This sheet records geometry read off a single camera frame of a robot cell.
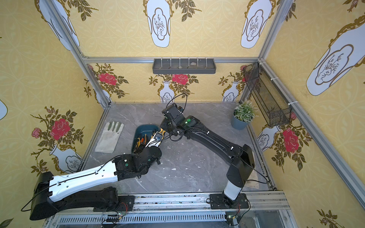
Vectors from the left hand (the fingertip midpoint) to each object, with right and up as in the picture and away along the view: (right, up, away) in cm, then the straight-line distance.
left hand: (154, 141), depth 75 cm
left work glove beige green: (-36, -2, +23) cm, 42 cm away
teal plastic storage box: (-15, +4, +25) cm, 29 cm away
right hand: (+3, +7, +1) cm, 8 cm away
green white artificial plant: (+56, +17, +19) cm, 62 cm away
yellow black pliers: (+4, +6, 0) cm, 7 cm away
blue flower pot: (+53, +8, +25) cm, 59 cm away
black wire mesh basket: (+71, +16, +7) cm, 73 cm away
